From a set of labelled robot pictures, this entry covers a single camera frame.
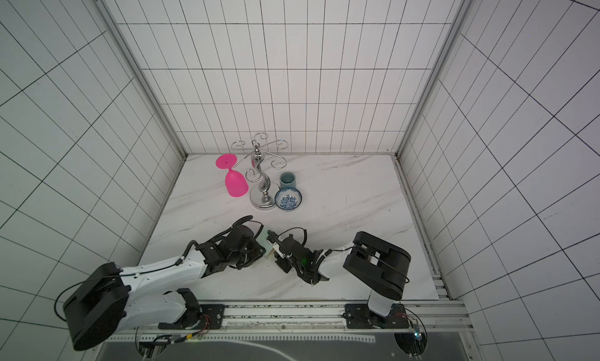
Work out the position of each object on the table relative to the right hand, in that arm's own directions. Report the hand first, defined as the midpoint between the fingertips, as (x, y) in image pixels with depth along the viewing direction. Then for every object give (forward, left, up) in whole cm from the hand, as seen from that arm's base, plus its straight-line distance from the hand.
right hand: (279, 242), depth 90 cm
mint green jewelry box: (-5, +4, +14) cm, 15 cm away
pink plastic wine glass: (+15, +17, +17) cm, 29 cm away
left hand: (-6, +6, +2) cm, 9 cm away
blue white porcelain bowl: (+19, -2, +2) cm, 20 cm away
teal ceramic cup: (+27, -1, +6) cm, 28 cm away
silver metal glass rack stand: (+21, +10, +3) cm, 23 cm away
